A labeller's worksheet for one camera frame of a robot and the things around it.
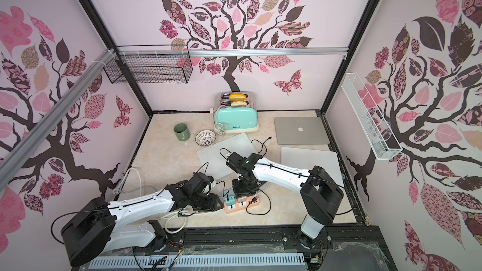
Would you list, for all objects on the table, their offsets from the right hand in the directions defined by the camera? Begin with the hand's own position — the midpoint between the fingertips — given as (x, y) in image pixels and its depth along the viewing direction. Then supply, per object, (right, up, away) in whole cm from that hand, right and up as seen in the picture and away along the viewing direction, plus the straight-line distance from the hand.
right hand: (241, 198), depth 79 cm
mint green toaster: (-7, +35, +23) cm, 43 cm away
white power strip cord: (-63, +1, +14) cm, 64 cm away
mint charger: (-5, -1, -1) cm, 5 cm away
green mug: (-34, +28, +25) cm, 51 cm away
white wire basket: (+57, +26, -5) cm, 63 cm away
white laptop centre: (-16, +14, +19) cm, 28 cm away
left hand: (-11, -6, +2) cm, 13 cm away
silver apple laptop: (+35, +29, +31) cm, 55 cm away
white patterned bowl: (-22, +25, +27) cm, 43 cm away
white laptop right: (+34, +14, +18) cm, 41 cm away
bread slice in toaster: (-3, +48, +24) cm, 54 cm away
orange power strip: (-1, -4, +2) cm, 5 cm away
